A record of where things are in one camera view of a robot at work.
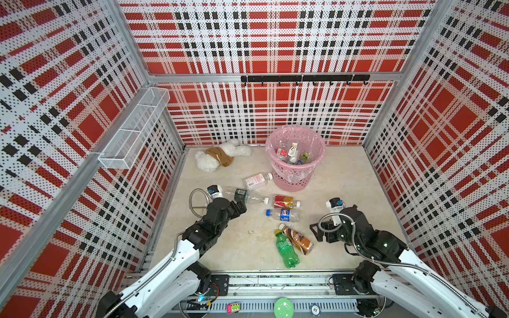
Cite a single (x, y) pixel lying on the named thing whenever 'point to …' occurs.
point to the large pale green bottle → (305, 158)
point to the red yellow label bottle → (282, 201)
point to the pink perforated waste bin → (283, 185)
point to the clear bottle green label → (229, 194)
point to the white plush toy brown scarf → (209, 159)
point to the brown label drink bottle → (299, 240)
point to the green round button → (283, 309)
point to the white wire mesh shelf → (123, 149)
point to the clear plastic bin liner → (309, 141)
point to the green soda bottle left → (285, 248)
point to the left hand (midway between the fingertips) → (238, 200)
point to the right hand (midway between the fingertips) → (321, 227)
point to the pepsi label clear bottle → (284, 214)
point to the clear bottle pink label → (258, 180)
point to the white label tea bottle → (293, 152)
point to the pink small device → (233, 308)
